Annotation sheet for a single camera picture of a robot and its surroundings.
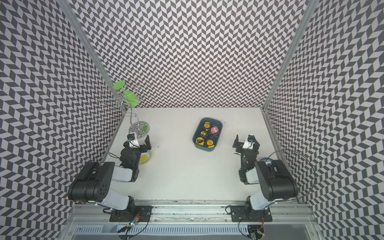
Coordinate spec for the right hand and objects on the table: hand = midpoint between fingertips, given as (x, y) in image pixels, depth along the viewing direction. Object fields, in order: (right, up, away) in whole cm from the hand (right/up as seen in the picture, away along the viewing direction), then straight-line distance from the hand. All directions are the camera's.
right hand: (245, 138), depth 89 cm
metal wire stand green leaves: (-90, +29, +24) cm, 97 cm away
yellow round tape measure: (-21, -4, +7) cm, 22 cm away
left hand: (-63, +1, +2) cm, 63 cm away
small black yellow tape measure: (-22, +8, +17) cm, 29 cm away
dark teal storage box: (-22, +1, +11) cm, 25 cm away
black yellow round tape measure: (-25, +1, +12) cm, 28 cm away
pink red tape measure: (-17, +4, +14) cm, 22 cm away
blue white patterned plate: (+15, -14, +3) cm, 21 cm away
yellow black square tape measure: (-27, -3, +8) cm, 29 cm away
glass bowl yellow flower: (-61, -12, +3) cm, 62 cm away
